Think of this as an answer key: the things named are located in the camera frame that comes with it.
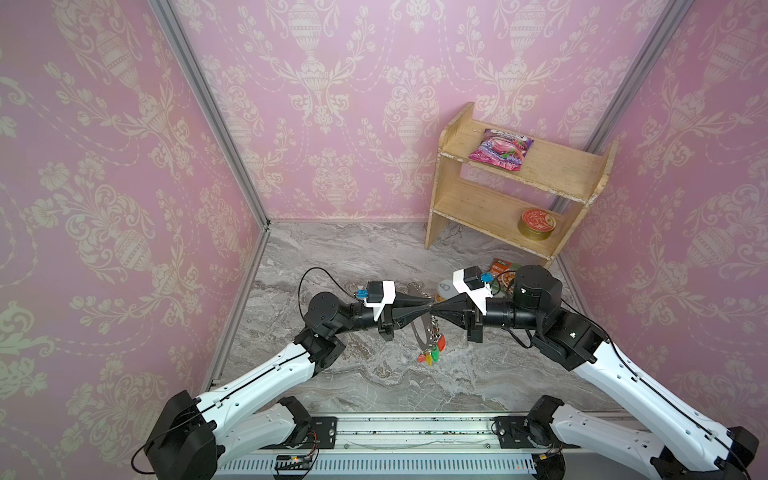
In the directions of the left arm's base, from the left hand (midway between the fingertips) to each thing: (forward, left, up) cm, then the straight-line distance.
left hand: (428, 310), depth 57 cm
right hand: (+2, -2, -2) cm, 3 cm away
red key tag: (-4, -3, -5) cm, 7 cm away
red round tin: (+33, -34, -9) cm, 49 cm away
